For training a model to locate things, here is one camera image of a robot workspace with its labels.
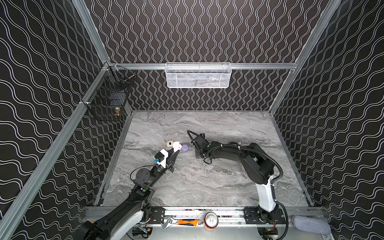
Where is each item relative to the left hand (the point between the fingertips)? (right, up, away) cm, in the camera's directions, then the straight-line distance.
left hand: (179, 150), depth 71 cm
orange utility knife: (+4, -35, +1) cm, 35 cm away
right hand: (+12, -6, +28) cm, 31 cm away
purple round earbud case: (+1, -3, +27) cm, 27 cm away
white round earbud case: (-1, +2, +1) cm, 2 cm away
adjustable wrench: (-6, -35, +2) cm, 35 cm away
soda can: (+14, -29, -7) cm, 33 cm away
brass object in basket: (-36, +20, +12) cm, 43 cm away
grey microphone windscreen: (+62, -35, -1) cm, 71 cm away
